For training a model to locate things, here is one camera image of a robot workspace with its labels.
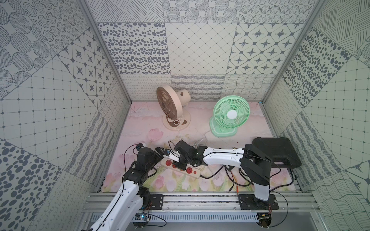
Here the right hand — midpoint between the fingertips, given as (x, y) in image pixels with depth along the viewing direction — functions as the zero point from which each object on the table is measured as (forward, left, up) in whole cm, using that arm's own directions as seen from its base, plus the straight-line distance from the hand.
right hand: (177, 160), depth 85 cm
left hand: (+4, +11, +6) cm, 13 cm away
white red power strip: (-6, -8, -1) cm, 10 cm away
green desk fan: (+21, -31, +20) cm, 42 cm away
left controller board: (-29, +16, -5) cm, 33 cm away
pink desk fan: (+24, +2, +24) cm, 34 cm away
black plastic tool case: (+6, -63, +2) cm, 63 cm away
